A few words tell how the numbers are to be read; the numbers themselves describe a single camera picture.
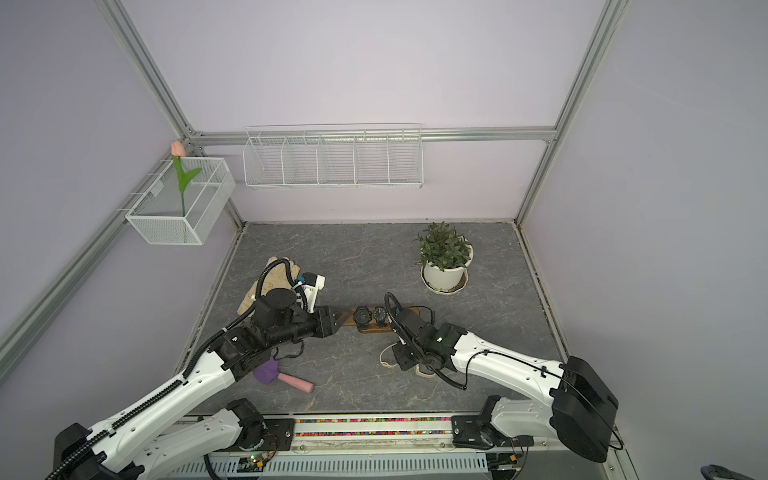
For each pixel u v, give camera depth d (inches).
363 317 33.4
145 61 30.0
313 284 26.5
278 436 28.9
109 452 15.6
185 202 32.6
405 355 28.0
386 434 29.7
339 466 61.9
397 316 24.0
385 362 30.5
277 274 41.4
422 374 31.9
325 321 24.9
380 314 33.7
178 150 33.3
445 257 34.4
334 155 38.9
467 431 29.1
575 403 15.8
